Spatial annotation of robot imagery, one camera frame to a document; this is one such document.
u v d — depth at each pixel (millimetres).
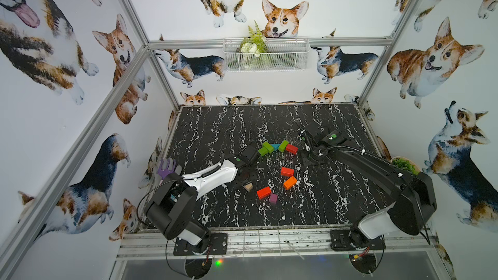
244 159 701
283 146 1007
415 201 403
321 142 586
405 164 816
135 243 749
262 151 986
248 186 858
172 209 434
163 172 923
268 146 994
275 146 1000
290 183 873
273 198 854
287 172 923
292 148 998
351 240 682
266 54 863
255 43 822
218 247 734
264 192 858
